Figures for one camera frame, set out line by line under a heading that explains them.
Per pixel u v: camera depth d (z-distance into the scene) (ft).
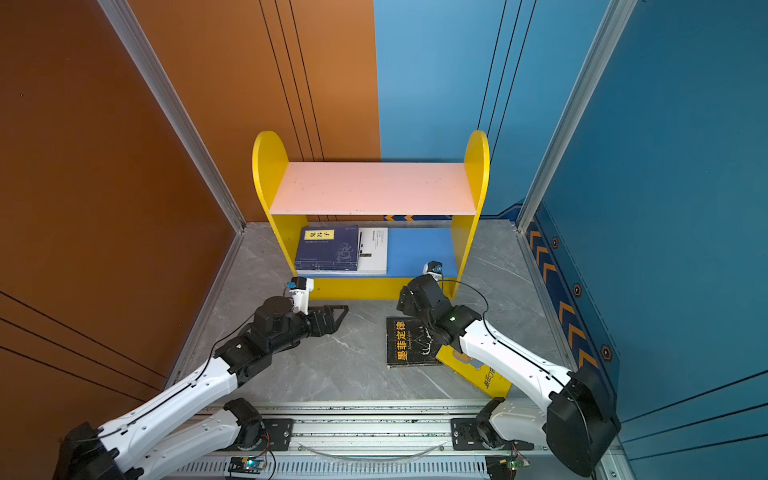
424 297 1.93
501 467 2.33
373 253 2.93
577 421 1.27
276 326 1.97
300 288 2.25
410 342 2.87
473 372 2.70
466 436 2.39
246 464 2.33
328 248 2.85
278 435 2.41
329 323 2.23
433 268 2.36
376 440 2.43
